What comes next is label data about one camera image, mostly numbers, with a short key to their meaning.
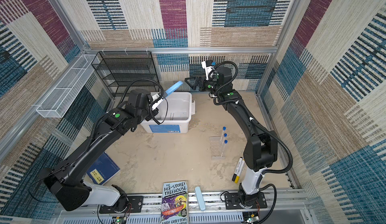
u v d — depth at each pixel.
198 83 0.67
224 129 0.83
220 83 0.63
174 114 1.08
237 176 0.81
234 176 0.81
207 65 0.70
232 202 0.73
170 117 1.05
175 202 0.72
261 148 0.47
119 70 1.08
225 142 0.78
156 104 0.62
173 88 0.70
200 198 0.73
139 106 0.53
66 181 0.39
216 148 0.91
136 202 0.75
